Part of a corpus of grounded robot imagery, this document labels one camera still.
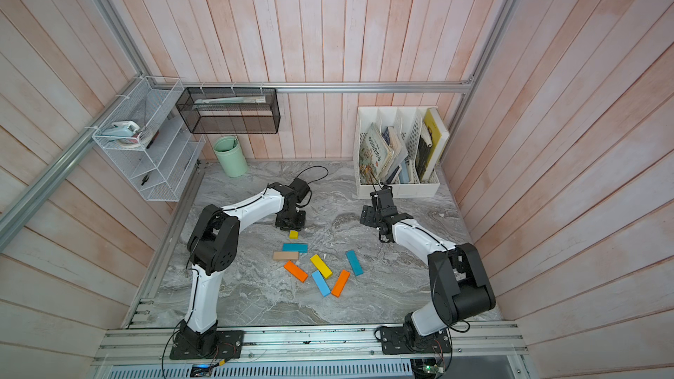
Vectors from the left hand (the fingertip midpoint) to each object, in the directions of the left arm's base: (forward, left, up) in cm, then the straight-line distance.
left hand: (296, 230), depth 96 cm
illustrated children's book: (+25, -30, +15) cm, 42 cm away
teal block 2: (-12, -22, -2) cm, 25 cm away
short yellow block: (-2, 0, +1) cm, 2 cm away
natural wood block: (-9, +3, -1) cm, 10 cm away
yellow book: (+25, -52, +25) cm, 63 cm away
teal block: (-6, -2, -2) cm, 6 cm away
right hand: (+5, -29, +6) cm, 30 cm away
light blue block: (-19, -10, 0) cm, 22 cm away
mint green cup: (+28, +28, +13) cm, 42 cm away
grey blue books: (+24, -40, +14) cm, 49 cm away
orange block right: (-19, -17, -1) cm, 25 cm away
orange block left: (-15, -2, -1) cm, 15 cm away
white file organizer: (+38, -41, +24) cm, 61 cm away
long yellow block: (-13, -10, 0) cm, 17 cm away
